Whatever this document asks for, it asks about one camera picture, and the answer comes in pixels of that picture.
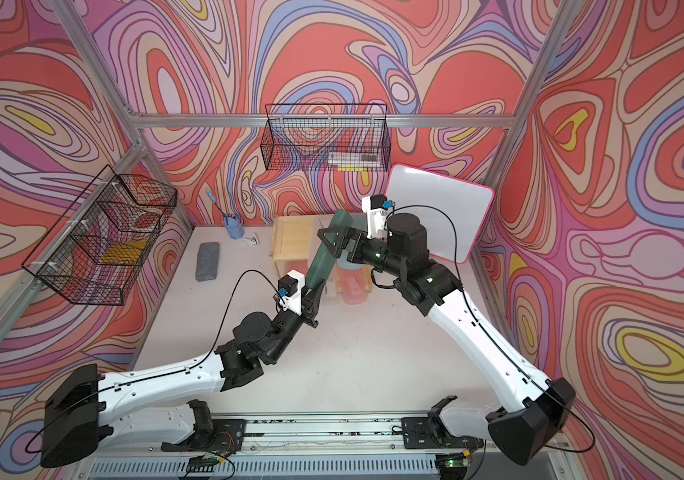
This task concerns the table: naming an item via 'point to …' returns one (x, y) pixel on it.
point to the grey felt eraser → (207, 262)
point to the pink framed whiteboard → (467, 203)
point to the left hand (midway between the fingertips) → (322, 280)
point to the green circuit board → (202, 463)
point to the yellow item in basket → (127, 252)
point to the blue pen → (215, 202)
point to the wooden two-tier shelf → (293, 242)
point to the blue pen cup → (234, 227)
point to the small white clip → (252, 240)
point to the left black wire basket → (93, 252)
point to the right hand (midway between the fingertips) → (331, 244)
